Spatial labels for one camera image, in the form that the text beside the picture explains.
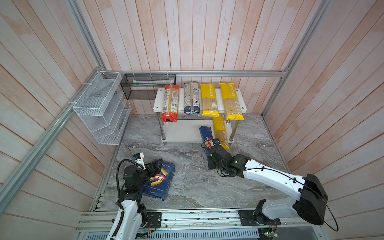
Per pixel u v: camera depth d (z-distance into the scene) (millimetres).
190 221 738
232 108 733
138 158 734
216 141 711
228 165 589
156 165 735
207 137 846
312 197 407
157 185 783
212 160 626
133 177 614
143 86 1025
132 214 545
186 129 1073
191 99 777
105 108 726
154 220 730
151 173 730
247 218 732
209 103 760
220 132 982
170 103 746
